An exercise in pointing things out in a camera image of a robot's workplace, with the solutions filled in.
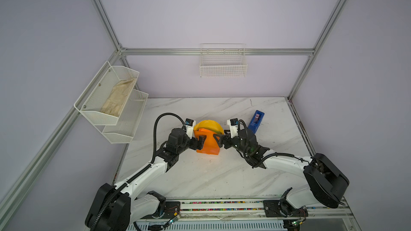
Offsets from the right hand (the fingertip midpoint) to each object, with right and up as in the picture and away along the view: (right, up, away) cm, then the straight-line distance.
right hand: (216, 135), depth 82 cm
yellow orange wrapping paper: (-4, +4, +3) cm, 6 cm away
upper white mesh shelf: (-56, +18, -4) cm, 59 cm away
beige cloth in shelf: (-49, +19, -3) cm, 53 cm away
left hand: (-10, 0, +2) cm, 10 cm away
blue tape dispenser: (+26, +6, +19) cm, 33 cm away
